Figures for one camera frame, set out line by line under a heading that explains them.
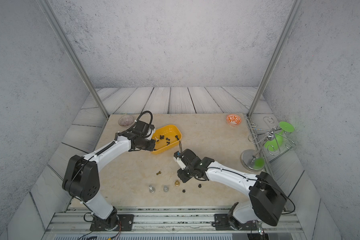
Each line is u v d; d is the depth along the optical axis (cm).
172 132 108
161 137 107
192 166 62
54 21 74
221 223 73
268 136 74
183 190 83
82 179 46
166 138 105
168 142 104
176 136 108
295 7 71
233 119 115
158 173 91
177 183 84
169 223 75
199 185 85
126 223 73
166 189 82
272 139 73
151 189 81
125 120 115
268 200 41
